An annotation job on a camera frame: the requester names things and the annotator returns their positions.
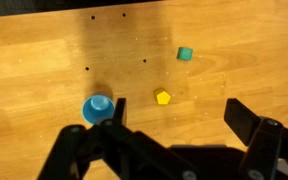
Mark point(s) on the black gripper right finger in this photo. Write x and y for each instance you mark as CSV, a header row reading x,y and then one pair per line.
x,y
266,139

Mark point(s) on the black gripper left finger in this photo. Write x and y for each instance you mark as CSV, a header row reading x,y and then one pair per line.
x,y
131,155

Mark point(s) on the yellow pentagon block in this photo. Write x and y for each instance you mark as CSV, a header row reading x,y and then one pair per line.
x,y
161,96

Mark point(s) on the blue plastic cup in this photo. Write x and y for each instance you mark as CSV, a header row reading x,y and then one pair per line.
x,y
97,107

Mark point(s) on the green cube block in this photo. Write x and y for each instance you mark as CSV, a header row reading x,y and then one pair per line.
x,y
185,53

